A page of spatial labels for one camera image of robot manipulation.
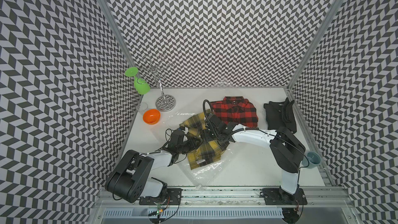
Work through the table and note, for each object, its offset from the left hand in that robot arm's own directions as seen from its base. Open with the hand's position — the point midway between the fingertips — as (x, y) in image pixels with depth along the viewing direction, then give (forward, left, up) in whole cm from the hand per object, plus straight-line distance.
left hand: (199, 143), depth 89 cm
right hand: (+2, -4, +3) cm, 5 cm away
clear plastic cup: (+24, +39, +3) cm, 46 cm away
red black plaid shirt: (+23, -24, +2) cm, 33 cm away
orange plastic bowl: (+16, +31, +3) cm, 35 cm away
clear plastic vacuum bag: (-9, -21, -3) cm, 23 cm away
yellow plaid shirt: (-6, -5, +1) cm, 8 cm away
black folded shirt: (+16, -50, +6) cm, 53 cm away
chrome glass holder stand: (+30, +26, -1) cm, 40 cm away
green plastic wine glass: (+28, +35, +20) cm, 49 cm away
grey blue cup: (-10, -62, +1) cm, 63 cm away
